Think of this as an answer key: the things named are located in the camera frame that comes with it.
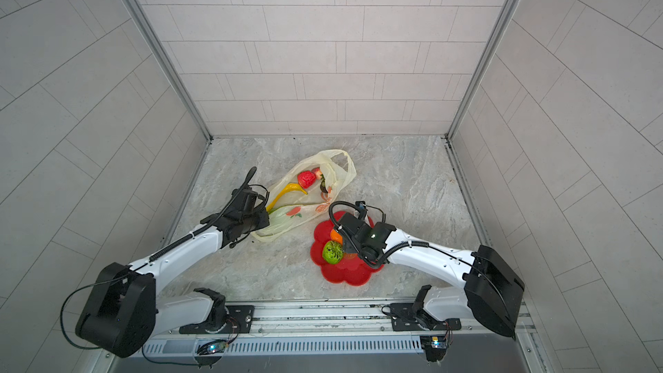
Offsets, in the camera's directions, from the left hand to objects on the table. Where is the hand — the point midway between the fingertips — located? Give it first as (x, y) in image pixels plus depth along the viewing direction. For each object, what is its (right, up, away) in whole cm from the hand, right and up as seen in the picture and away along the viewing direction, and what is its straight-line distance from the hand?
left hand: (271, 212), depth 89 cm
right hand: (+28, -8, -6) cm, 30 cm away
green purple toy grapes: (+17, +9, +7) cm, 20 cm away
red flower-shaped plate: (+27, -16, -8) cm, 33 cm away
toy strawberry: (+15, +13, +9) cm, 22 cm away
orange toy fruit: (+23, -6, -6) cm, 24 cm away
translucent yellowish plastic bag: (+9, +2, -3) cm, 10 cm away
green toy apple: (+22, -10, -11) cm, 26 cm away
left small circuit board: (-8, -29, -24) cm, 38 cm away
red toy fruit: (+11, +11, +7) cm, 17 cm away
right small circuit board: (+49, -31, -21) cm, 62 cm away
